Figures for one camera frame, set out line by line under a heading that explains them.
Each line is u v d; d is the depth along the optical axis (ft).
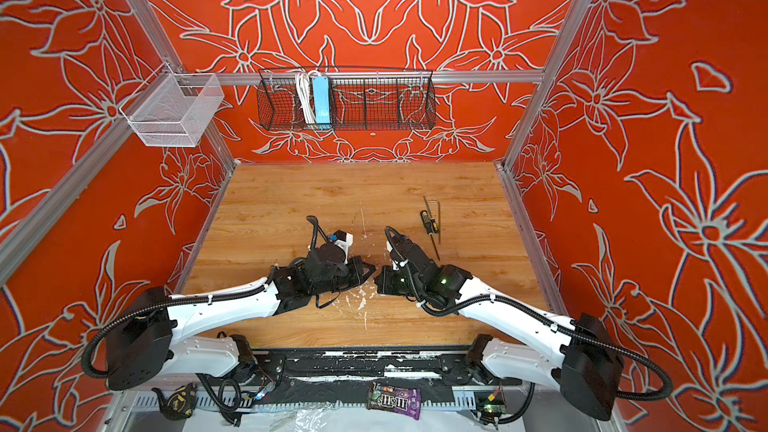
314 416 2.21
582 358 1.30
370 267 2.50
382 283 2.16
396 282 2.19
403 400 2.23
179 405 2.20
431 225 3.29
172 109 3.00
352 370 2.43
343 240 2.42
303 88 2.87
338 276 2.04
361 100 3.20
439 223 3.30
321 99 2.96
